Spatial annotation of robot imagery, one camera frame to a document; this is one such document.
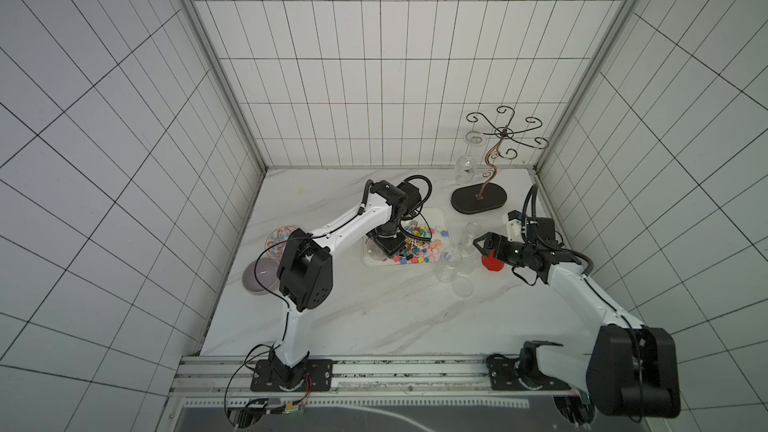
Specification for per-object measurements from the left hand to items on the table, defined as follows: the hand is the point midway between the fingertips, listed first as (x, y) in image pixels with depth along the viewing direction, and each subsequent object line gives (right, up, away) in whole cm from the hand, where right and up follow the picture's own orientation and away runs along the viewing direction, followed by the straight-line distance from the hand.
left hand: (374, 248), depth 84 cm
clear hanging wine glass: (+29, +24, +8) cm, 38 cm away
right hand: (+34, +2, +4) cm, 34 cm away
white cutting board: (+22, +6, +22) cm, 32 cm away
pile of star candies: (+13, -3, +11) cm, 18 cm away
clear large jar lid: (+26, -13, +4) cm, 30 cm away
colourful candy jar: (+24, -6, +9) cm, 26 cm away
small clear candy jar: (+30, +4, +6) cm, 31 cm away
